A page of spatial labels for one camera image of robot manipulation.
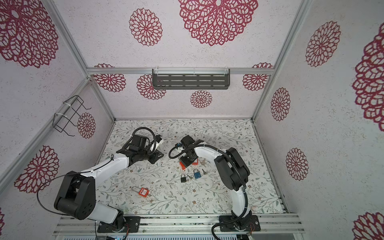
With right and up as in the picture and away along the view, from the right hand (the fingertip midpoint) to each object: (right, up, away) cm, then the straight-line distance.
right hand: (184, 160), depth 95 cm
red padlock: (-1, -3, -3) cm, 5 cm away
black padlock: (0, -10, -5) cm, 11 cm away
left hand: (-14, +3, -5) cm, 15 cm away
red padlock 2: (+7, -2, 0) cm, 7 cm away
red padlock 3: (-22, -16, -11) cm, 29 cm away
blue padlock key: (+13, -7, -3) cm, 15 cm away
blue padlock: (+8, -8, -4) cm, 12 cm away
